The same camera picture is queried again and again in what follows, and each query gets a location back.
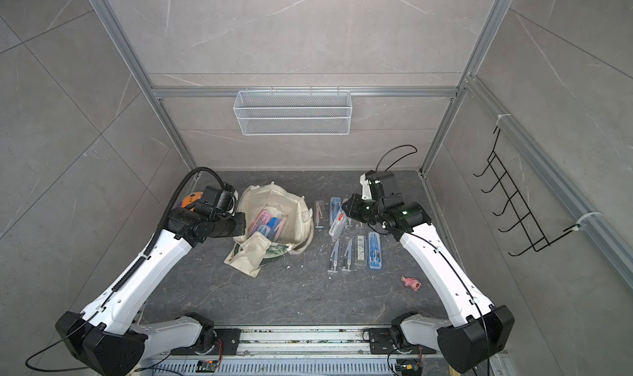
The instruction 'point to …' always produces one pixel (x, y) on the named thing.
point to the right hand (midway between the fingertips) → (346, 205)
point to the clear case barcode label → (360, 247)
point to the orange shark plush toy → (190, 198)
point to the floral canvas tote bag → (251, 251)
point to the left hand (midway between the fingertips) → (245, 220)
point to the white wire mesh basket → (293, 113)
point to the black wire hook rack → (533, 232)
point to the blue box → (374, 251)
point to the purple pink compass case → (338, 223)
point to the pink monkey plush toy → (411, 282)
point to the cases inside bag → (268, 222)
